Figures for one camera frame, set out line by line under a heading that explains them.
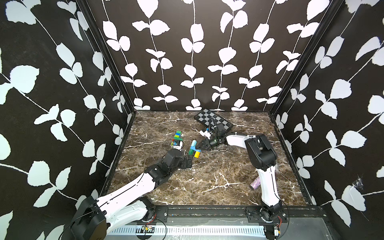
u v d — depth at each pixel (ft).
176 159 1.98
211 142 2.91
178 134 3.48
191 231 2.30
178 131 3.50
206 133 3.05
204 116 3.76
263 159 1.90
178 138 3.32
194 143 3.06
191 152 3.05
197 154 2.97
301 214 2.47
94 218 1.28
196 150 2.99
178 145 2.32
